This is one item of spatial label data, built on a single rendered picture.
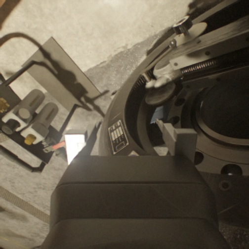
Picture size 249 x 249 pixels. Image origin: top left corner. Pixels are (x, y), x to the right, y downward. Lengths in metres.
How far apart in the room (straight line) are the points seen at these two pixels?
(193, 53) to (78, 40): 0.74
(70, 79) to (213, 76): 0.89
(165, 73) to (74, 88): 0.79
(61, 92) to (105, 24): 0.52
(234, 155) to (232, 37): 0.22
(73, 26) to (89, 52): 0.14
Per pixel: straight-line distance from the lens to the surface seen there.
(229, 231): 0.21
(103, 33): 1.03
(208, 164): 0.40
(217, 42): 0.44
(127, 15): 0.99
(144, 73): 0.52
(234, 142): 0.41
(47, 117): 0.94
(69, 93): 1.24
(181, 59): 0.47
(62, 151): 0.94
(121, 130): 0.38
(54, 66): 1.19
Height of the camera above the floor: 0.97
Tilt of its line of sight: 48 degrees down
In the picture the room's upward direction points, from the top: 170 degrees counter-clockwise
